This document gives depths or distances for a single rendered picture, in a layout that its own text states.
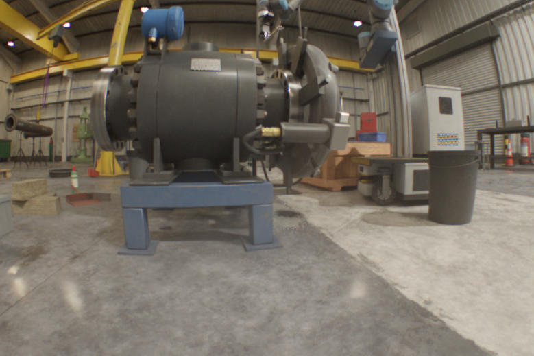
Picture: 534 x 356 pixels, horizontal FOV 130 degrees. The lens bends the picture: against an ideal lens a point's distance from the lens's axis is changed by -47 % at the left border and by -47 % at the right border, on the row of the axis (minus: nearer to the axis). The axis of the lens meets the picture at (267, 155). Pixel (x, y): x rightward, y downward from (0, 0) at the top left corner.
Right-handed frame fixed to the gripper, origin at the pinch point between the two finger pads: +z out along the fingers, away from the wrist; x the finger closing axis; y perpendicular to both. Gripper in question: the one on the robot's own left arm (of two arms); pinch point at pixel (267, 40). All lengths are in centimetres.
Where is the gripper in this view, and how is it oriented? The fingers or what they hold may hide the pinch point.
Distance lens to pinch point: 168.0
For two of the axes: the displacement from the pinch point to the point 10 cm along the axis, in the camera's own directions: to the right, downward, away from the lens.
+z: 0.3, 10.0, -0.7
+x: -8.5, -0.1, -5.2
